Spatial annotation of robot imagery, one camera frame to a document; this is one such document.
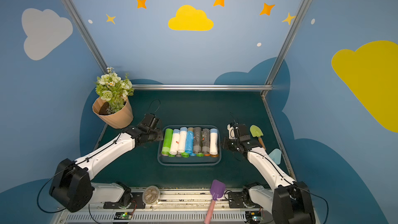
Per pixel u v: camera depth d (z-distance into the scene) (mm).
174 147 856
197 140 862
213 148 844
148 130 651
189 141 871
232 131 762
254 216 715
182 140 879
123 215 715
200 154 861
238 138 662
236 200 749
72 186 405
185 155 864
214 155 873
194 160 879
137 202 734
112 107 883
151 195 715
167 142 864
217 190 762
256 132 984
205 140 878
